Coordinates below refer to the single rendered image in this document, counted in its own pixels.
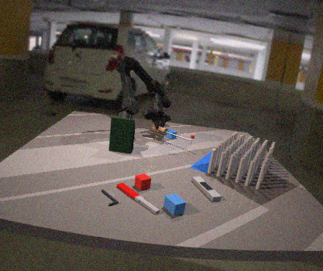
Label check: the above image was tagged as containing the red and grey bar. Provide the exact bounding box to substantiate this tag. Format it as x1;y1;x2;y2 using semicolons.
117;183;160;214

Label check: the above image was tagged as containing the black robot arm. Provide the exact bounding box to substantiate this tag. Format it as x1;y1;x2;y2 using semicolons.
116;56;171;119

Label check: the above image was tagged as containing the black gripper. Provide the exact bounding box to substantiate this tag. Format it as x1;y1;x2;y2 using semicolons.
144;101;171;129

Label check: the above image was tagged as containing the red cube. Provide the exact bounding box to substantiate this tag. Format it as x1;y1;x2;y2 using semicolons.
134;174;151;190

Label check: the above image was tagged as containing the grey flat bar with dark inlay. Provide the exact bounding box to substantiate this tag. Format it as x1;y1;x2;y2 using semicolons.
191;176;221;201

